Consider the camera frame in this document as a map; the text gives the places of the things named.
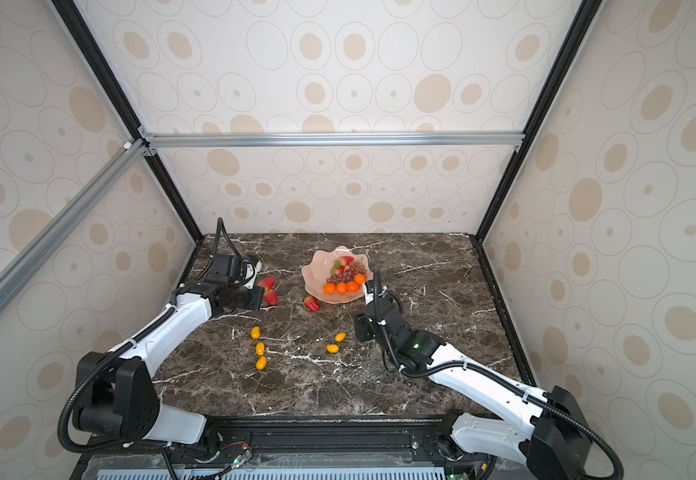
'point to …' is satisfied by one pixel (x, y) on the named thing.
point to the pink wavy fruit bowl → (317, 266)
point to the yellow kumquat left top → (255, 332)
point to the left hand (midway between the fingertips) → (269, 290)
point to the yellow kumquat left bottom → (261, 362)
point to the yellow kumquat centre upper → (340, 337)
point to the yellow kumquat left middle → (260, 348)
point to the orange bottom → (329, 288)
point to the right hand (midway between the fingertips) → (363, 310)
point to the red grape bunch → (348, 274)
